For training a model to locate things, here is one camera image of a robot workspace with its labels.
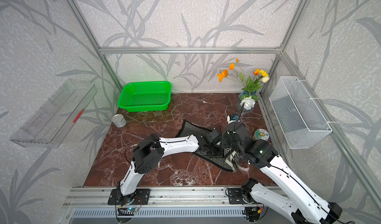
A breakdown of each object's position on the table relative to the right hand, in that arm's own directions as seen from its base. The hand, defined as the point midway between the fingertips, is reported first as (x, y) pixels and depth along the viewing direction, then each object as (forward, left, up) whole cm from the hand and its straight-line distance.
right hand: (222, 134), depth 71 cm
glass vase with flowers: (+26, -19, 0) cm, 32 cm away
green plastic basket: (+48, +56, -23) cm, 77 cm away
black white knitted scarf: (-10, -2, -9) cm, 14 cm away
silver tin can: (+20, +65, -17) cm, 70 cm away
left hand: (-4, -3, -19) cm, 20 cm away
